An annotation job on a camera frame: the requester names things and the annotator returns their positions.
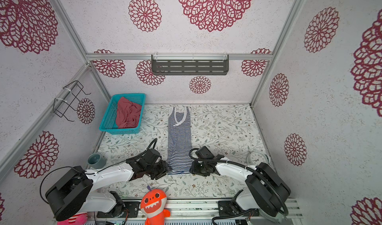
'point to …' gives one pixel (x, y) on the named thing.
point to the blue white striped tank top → (179, 145)
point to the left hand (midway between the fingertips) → (170, 173)
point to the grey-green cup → (96, 161)
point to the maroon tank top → (127, 114)
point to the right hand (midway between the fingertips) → (191, 169)
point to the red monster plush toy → (152, 206)
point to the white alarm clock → (255, 158)
